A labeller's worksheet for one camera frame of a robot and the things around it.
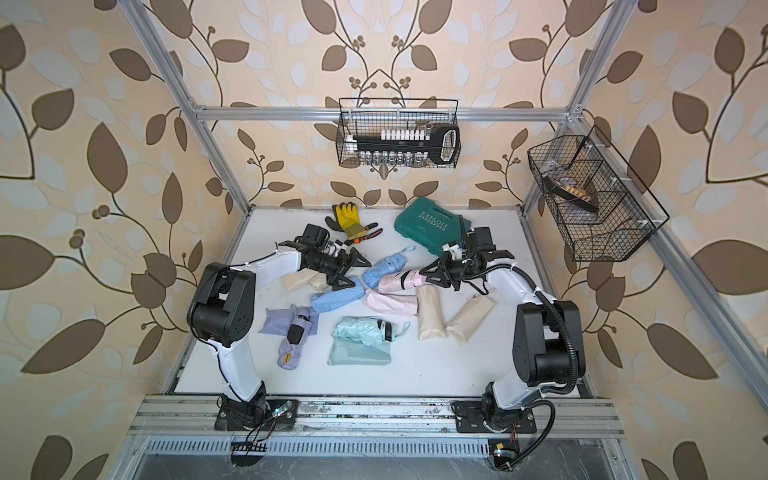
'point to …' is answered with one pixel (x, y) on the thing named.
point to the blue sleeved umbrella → (322, 301)
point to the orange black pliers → (367, 236)
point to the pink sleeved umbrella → (392, 303)
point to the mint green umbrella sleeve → (350, 352)
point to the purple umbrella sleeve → (278, 321)
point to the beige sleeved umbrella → (303, 278)
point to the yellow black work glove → (346, 219)
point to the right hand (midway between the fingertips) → (422, 274)
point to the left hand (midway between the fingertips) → (359, 269)
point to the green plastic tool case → (430, 226)
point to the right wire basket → (601, 209)
